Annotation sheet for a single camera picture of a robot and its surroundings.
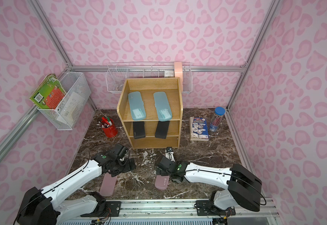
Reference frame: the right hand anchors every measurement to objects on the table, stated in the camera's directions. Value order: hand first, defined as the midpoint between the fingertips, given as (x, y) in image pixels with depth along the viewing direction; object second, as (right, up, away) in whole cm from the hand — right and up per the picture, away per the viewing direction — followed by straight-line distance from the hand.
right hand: (163, 166), depth 82 cm
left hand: (-19, 0, 0) cm, 19 cm away
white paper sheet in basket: (-55, +34, +1) cm, 65 cm away
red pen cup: (-37, +23, +10) cm, 45 cm away
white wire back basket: (-32, +59, +12) cm, 69 cm away
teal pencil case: (-14, +35, -5) cm, 38 cm away
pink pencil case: (-32, -10, -2) cm, 33 cm away
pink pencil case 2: (-1, -8, -2) cm, 8 cm away
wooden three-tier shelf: (-8, +48, +2) cm, 49 cm away
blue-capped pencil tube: (+36, +28, +12) cm, 47 cm away
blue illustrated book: (+25, +21, +21) cm, 39 cm away
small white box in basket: (+3, +58, +10) cm, 59 cm away
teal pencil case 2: (0, +35, -4) cm, 35 cm away
